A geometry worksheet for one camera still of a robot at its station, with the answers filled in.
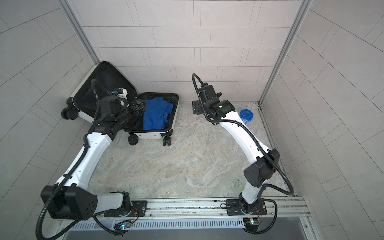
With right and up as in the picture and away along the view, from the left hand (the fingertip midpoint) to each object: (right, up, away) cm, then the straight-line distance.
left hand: (143, 100), depth 75 cm
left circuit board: (-6, -56, -10) cm, 57 cm away
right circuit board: (+52, -58, -7) cm, 78 cm away
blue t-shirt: (-2, -7, +25) cm, 26 cm away
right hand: (+28, -2, +3) cm, 28 cm away
